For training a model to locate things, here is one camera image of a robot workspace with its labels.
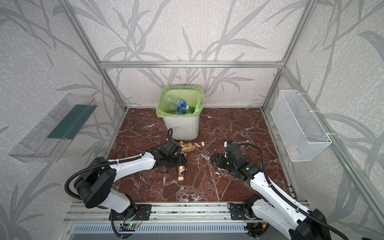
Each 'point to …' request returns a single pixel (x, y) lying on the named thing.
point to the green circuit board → (129, 225)
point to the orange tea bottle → (188, 147)
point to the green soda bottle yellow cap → (191, 110)
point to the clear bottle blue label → (179, 105)
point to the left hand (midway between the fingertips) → (185, 158)
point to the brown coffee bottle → (181, 170)
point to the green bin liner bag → (192, 95)
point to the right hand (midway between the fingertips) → (215, 154)
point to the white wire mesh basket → (301, 132)
